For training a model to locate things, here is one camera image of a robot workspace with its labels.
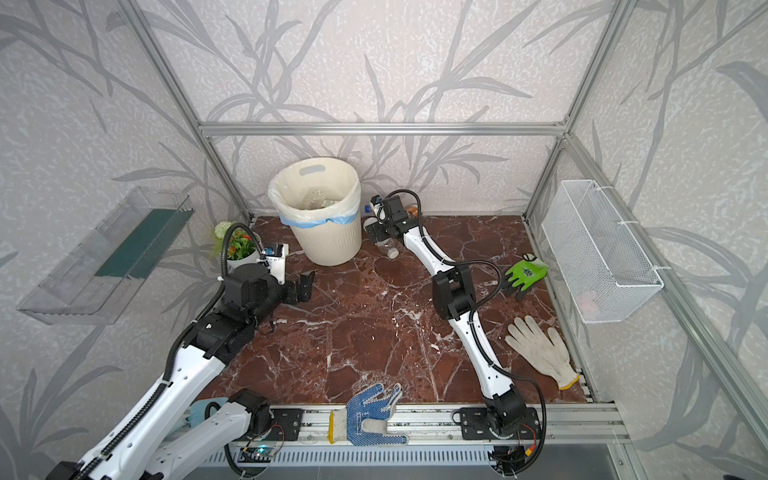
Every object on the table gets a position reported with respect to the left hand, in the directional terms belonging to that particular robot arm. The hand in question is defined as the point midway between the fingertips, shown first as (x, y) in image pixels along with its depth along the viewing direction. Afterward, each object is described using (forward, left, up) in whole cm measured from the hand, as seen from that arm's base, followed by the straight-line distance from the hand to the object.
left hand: (302, 261), depth 74 cm
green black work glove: (+13, -68, -24) cm, 74 cm away
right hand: (+32, -17, -18) cm, 41 cm away
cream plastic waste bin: (+16, -2, -13) cm, 21 cm away
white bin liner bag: (+41, -2, -8) cm, 42 cm away
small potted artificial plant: (+13, +25, -12) cm, 31 cm away
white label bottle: (+22, -21, -22) cm, 37 cm away
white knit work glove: (-15, -68, -25) cm, 74 cm away
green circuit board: (-38, +10, -27) cm, 48 cm away
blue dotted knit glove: (-32, -16, -21) cm, 41 cm away
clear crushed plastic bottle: (+30, +4, -7) cm, 31 cm away
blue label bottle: (+28, -13, -9) cm, 32 cm away
